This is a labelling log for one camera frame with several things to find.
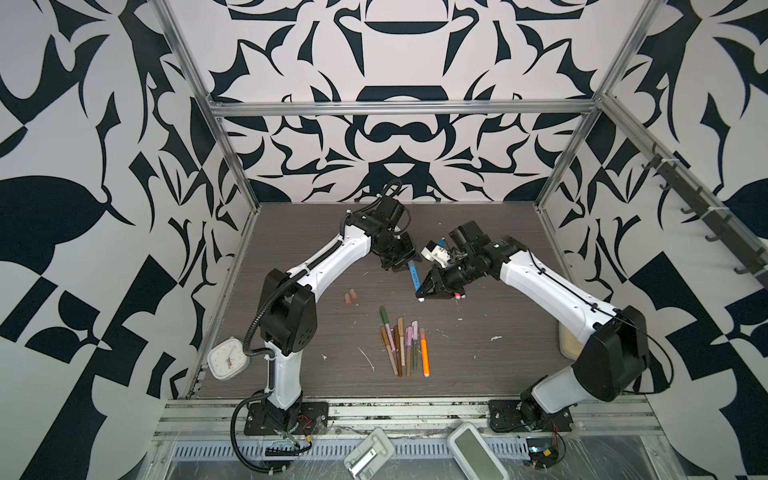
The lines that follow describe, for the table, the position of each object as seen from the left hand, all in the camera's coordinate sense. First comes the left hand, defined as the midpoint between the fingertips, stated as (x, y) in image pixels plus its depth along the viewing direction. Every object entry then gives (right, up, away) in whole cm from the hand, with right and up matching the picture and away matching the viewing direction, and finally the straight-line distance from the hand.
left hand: (424, 256), depth 83 cm
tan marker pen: (-10, -26, +2) cm, 28 cm away
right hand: (-2, -9, -8) cm, 12 cm away
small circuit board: (+26, -45, -12) cm, 53 cm away
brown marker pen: (-7, -27, +2) cm, 28 cm away
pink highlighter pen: (+6, -8, -11) cm, 15 cm away
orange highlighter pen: (+1, -29, 0) cm, 29 cm away
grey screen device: (+9, -43, -17) cm, 47 cm away
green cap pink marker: (-10, -21, +6) cm, 24 cm away
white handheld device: (-15, -44, -15) cm, 49 cm away
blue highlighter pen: (-3, -4, -5) cm, 7 cm away
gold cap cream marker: (-6, -24, +3) cm, 25 cm away
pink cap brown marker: (-4, -25, +3) cm, 26 cm away
